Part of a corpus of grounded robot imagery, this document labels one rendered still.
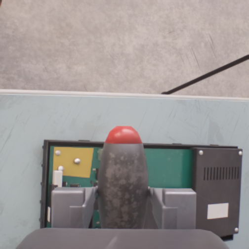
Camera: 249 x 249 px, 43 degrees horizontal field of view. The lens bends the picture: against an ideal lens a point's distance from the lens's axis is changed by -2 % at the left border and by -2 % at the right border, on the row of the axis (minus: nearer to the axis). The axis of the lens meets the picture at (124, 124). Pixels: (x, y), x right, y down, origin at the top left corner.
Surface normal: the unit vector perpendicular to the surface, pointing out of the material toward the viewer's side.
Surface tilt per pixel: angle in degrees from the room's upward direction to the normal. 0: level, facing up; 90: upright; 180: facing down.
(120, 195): 31
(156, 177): 0
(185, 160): 0
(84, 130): 0
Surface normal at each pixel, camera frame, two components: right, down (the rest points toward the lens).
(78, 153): 0.44, 0.00
